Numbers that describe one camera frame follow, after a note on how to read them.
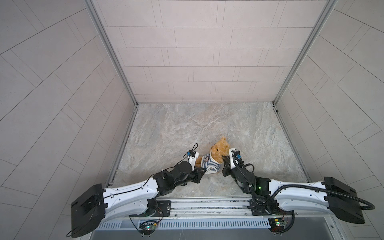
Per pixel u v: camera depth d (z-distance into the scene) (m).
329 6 0.70
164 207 0.71
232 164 0.68
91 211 0.40
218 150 0.74
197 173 0.65
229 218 0.69
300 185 0.49
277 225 0.68
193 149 0.68
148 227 0.65
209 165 0.73
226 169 0.66
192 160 0.69
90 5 0.70
